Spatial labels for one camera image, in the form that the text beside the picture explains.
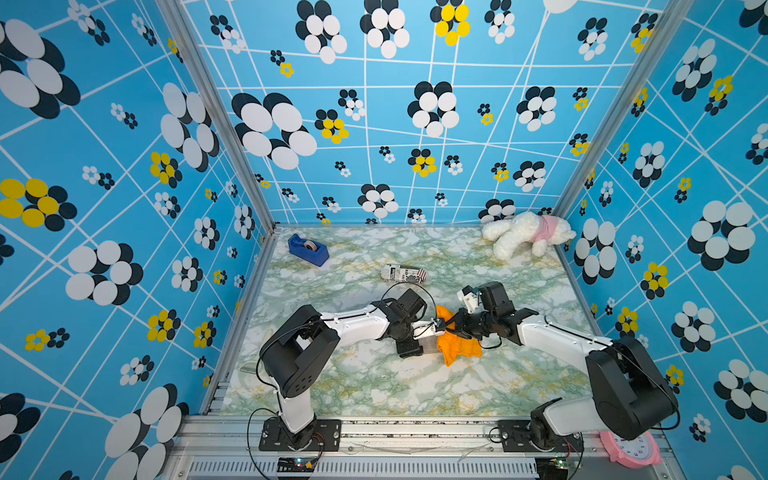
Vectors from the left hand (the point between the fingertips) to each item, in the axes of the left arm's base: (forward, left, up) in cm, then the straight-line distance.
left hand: (422, 337), depth 89 cm
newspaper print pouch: (+22, +7, +2) cm, 23 cm away
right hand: (+1, -7, +5) cm, 9 cm away
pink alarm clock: (-29, -49, +1) cm, 57 cm away
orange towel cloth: (-5, -7, +6) cm, 11 cm away
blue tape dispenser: (+30, +38, +5) cm, 48 cm away
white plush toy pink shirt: (+37, -45, +9) cm, 59 cm away
